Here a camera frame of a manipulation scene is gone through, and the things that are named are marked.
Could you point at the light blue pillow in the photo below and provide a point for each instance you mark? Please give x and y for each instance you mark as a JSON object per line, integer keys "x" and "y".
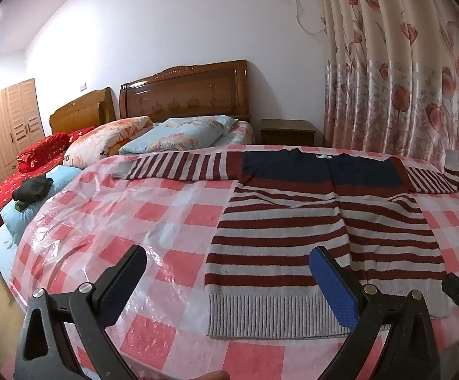
{"x": 18, "y": 213}

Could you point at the dark wooden nightstand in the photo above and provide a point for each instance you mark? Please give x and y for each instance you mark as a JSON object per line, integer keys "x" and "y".
{"x": 287, "y": 132}

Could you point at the pink tulip curtain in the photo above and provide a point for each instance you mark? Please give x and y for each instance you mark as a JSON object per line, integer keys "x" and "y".
{"x": 392, "y": 77}

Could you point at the red folded blanket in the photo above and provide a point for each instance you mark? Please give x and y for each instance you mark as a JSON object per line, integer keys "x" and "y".
{"x": 48, "y": 150}

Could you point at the pink checkered plastic table cover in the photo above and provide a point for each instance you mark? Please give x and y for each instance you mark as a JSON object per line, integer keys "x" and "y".
{"x": 162, "y": 333}

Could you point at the dark carved wooden headboard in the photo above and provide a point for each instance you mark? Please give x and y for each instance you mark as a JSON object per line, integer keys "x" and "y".
{"x": 189, "y": 91}

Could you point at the beige louvered wardrobe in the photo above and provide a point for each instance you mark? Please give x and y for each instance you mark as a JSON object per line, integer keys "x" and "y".
{"x": 20, "y": 124}

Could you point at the light blue floral quilt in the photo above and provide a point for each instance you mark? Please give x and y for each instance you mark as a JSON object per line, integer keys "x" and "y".
{"x": 180, "y": 134}

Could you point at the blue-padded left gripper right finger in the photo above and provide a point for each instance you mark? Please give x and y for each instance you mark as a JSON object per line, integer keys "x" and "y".
{"x": 410, "y": 351}

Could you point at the red white striped sweater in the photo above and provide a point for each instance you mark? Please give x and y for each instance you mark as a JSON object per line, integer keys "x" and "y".
{"x": 260, "y": 279}

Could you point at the light wooden headboard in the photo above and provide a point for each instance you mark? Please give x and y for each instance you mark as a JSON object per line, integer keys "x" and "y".
{"x": 92, "y": 109}

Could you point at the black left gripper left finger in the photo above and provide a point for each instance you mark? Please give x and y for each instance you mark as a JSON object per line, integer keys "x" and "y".
{"x": 44, "y": 350}

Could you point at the person's hand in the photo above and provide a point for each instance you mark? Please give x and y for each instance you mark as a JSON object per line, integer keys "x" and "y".
{"x": 215, "y": 375}

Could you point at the dark folded clothes pile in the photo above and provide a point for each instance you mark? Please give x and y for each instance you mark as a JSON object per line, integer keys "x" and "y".
{"x": 30, "y": 191}

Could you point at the orange floral folded quilt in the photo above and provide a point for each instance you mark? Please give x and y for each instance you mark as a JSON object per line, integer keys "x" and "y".
{"x": 104, "y": 141}

